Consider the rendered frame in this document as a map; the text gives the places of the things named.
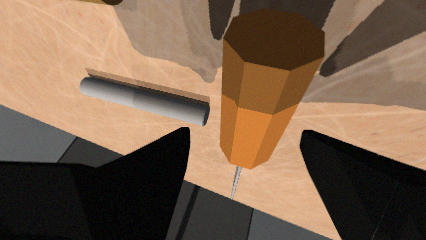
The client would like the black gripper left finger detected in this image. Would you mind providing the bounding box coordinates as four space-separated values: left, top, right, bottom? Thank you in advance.
0 127 190 240

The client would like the orange-brown handled ball-peen hammer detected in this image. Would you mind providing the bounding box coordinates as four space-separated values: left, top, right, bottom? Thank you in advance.
76 0 123 6

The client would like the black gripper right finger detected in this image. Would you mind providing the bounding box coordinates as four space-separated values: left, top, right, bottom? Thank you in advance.
299 130 426 240

